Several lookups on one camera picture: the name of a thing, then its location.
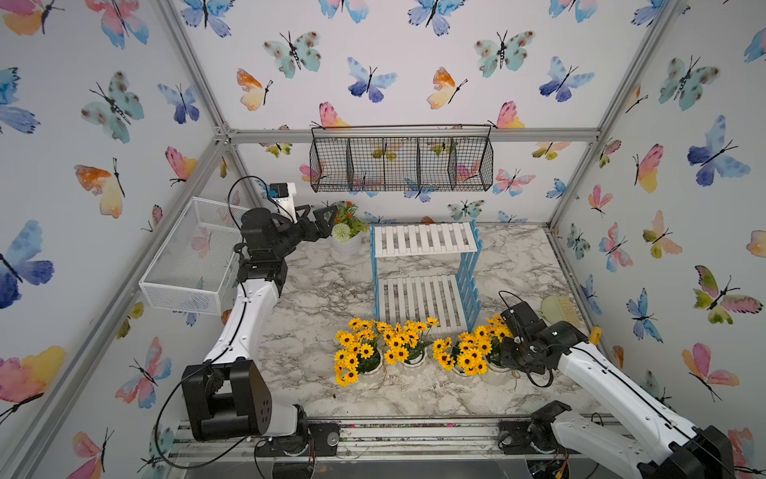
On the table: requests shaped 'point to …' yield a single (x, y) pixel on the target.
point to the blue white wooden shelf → (427, 271)
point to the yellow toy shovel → (595, 335)
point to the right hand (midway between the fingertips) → (510, 357)
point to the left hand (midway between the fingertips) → (324, 204)
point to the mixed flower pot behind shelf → (346, 237)
